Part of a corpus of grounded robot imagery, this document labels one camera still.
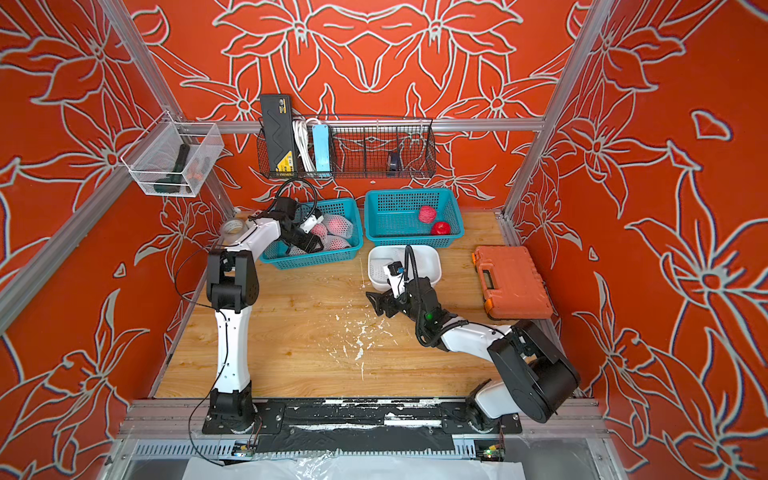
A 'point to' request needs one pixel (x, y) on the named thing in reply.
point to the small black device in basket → (394, 158)
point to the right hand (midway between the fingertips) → (371, 289)
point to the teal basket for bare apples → (392, 217)
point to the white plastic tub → (428, 263)
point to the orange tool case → (512, 285)
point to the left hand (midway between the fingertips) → (314, 239)
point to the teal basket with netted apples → (277, 257)
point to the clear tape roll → (232, 229)
